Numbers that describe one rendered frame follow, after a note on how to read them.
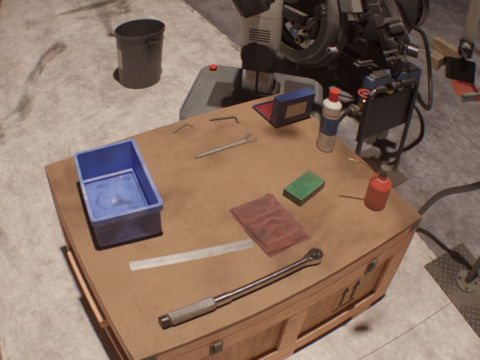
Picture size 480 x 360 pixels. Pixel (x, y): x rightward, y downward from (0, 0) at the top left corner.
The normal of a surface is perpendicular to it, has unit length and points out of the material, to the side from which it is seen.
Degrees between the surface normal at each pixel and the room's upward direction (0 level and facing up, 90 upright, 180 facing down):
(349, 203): 0
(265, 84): 90
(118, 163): 90
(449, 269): 0
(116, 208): 0
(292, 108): 97
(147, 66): 93
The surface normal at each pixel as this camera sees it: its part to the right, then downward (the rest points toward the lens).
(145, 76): 0.40, 0.64
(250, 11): -0.18, 0.62
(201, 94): 0.04, -0.77
